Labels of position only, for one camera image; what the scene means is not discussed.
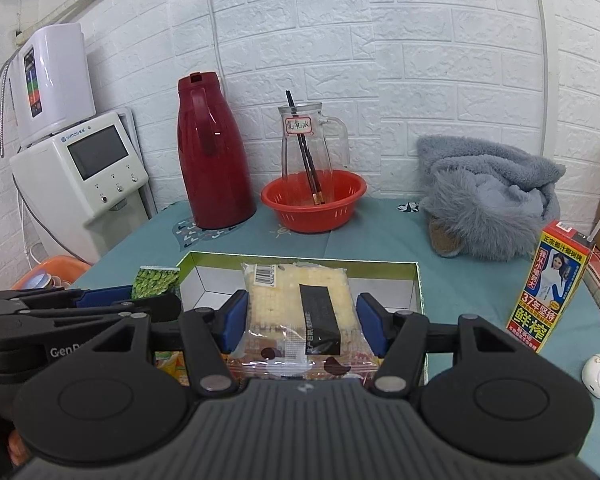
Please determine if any red thermos jug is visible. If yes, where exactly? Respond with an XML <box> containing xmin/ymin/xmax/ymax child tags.
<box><xmin>176</xmin><ymin>71</ymin><xmax>258</xmax><ymax>230</ymax></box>

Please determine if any orange snack packet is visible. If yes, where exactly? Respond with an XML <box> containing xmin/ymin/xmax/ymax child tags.
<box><xmin>152</xmin><ymin>349</ymin><xmax>192</xmax><ymax>387</ymax></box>

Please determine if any red plastic basket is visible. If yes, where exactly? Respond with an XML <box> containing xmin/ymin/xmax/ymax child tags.
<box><xmin>259</xmin><ymin>169</ymin><xmax>369</xmax><ymax>235</ymax></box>

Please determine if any glass pitcher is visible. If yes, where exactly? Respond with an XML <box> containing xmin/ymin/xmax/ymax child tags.
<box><xmin>278</xmin><ymin>101</ymin><xmax>351</xmax><ymax>207</ymax></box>

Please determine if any green cardboard box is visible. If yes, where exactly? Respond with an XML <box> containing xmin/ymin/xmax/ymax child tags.
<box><xmin>172</xmin><ymin>249</ymin><xmax>429</xmax><ymax>387</ymax></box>

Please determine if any grey fuzzy cloth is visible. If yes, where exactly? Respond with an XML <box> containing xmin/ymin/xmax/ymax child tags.
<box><xmin>415</xmin><ymin>134</ymin><xmax>567</xmax><ymax>261</ymax></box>

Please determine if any black chopstick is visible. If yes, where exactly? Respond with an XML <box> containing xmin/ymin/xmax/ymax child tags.
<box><xmin>285</xmin><ymin>89</ymin><xmax>322</xmax><ymax>206</ymax></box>
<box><xmin>295</xmin><ymin>129</ymin><xmax>327</xmax><ymax>206</ymax></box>

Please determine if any white wall cable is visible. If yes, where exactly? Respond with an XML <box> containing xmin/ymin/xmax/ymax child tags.
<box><xmin>206</xmin><ymin>0</ymin><xmax>227</xmax><ymax>77</ymax></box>
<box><xmin>528</xmin><ymin>0</ymin><xmax>557</xmax><ymax>162</ymax></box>

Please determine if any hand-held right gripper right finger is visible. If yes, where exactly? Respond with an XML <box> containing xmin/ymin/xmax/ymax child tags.
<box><xmin>357</xmin><ymin>292</ymin><xmax>522</xmax><ymax>395</ymax></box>

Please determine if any person's left hand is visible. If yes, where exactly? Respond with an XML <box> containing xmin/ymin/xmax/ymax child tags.
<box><xmin>0</xmin><ymin>411</ymin><xmax>29</xmax><ymax>467</ymax></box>

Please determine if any yellow drink carton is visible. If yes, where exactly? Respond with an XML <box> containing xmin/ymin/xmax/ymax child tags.
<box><xmin>505</xmin><ymin>219</ymin><xmax>595</xmax><ymax>355</ymax></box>

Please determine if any grey flexible hose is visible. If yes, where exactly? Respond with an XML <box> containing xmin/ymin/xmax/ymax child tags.
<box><xmin>0</xmin><ymin>54</ymin><xmax>22</xmax><ymax>159</ymax></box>

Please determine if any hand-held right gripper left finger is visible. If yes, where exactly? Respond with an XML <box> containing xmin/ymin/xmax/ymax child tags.
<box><xmin>87</xmin><ymin>289</ymin><xmax>249</xmax><ymax>395</ymax></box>

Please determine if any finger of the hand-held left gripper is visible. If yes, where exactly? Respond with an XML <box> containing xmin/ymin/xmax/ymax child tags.
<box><xmin>14</xmin><ymin>284</ymin><xmax>134</xmax><ymax>312</ymax></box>
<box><xmin>24</xmin><ymin>293</ymin><xmax>183</xmax><ymax>348</ymax></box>

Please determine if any white water purifier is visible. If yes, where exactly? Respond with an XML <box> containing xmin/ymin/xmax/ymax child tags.
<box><xmin>9</xmin><ymin>22</ymin><xmax>97</xmax><ymax>149</ymax></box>

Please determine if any teal tablecloth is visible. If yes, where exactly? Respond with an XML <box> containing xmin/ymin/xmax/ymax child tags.
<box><xmin>67</xmin><ymin>195</ymin><xmax>600</xmax><ymax>467</ymax></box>

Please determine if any white machine with screen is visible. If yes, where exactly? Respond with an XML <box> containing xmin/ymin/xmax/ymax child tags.
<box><xmin>9</xmin><ymin>109</ymin><xmax>157</xmax><ymax>267</ymax></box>

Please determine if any clear cracker packet black band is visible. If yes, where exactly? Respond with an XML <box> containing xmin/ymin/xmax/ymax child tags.
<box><xmin>229</xmin><ymin>261</ymin><xmax>381</xmax><ymax>379</ymax></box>

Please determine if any green pea snack packet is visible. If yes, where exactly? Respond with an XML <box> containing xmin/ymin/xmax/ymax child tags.
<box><xmin>131</xmin><ymin>265</ymin><xmax>181</xmax><ymax>302</ymax></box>

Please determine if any orange plastic basket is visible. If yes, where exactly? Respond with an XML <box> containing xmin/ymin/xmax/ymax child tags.
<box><xmin>12</xmin><ymin>254</ymin><xmax>94</xmax><ymax>292</ymax></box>

